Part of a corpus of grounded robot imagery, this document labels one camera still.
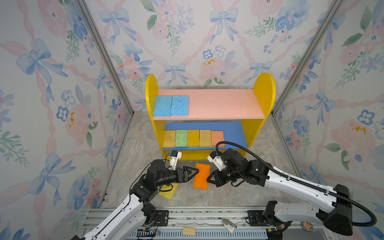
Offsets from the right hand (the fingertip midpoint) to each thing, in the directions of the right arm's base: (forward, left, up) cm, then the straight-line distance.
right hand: (206, 179), depth 70 cm
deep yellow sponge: (+24, +7, -1) cm, 25 cm away
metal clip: (-16, -11, -15) cm, 25 cm away
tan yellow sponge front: (+24, 0, -1) cm, 24 cm away
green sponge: (+24, +14, -1) cm, 27 cm away
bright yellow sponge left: (-3, +20, -15) cm, 25 cm away
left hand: (+3, +5, +2) cm, 6 cm away
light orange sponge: (+25, -7, 0) cm, 26 cm away
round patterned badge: (-16, -49, -17) cm, 54 cm away
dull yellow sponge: (+23, +20, -1) cm, 31 cm away
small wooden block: (-19, +8, -16) cm, 26 cm away
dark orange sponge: (0, +3, 0) cm, 3 cm away
